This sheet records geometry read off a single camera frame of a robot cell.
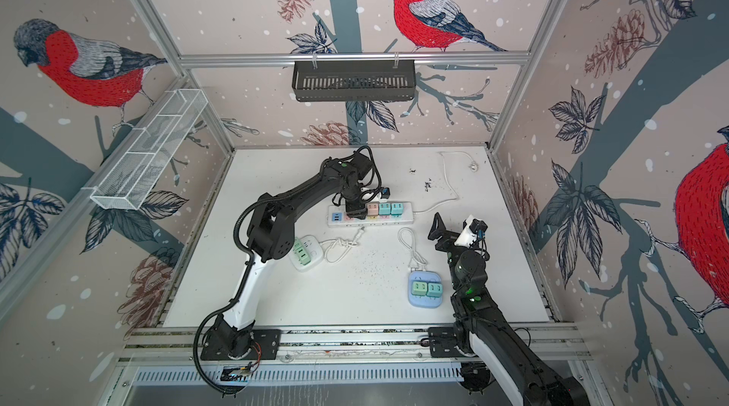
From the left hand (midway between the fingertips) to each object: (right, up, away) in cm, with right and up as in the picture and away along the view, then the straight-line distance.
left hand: (361, 204), depth 96 cm
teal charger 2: (+8, -1, -4) cm, 9 cm away
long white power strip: (-8, -4, -1) cm, 10 cm away
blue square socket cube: (+18, -21, -20) cm, 34 cm away
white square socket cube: (-15, -13, -8) cm, 22 cm away
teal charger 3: (+21, -21, -20) cm, 36 cm away
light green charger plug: (-17, -16, -12) cm, 26 cm away
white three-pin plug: (+45, +13, +17) cm, 50 cm away
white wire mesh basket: (-59, +13, -22) cm, 64 cm away
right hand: (+26, -2, -16) cm, 31 cm away
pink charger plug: (+4, -1, -4) cm, 5 cm away
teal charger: (+12, -1, -3) cm, 13 cm away
